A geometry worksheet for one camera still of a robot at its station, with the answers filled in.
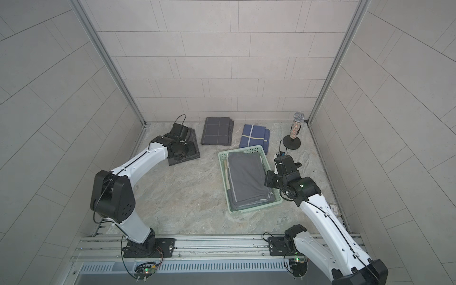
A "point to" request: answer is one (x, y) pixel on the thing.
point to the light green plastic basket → (222, 158)
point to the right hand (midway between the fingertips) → (266, 176)
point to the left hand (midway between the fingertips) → (197, 150)
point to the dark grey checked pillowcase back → (217, 130)
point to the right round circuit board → (300, 266)
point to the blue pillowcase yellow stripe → (255, 135)
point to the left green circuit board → (143, 271)
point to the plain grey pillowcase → (246, 179)
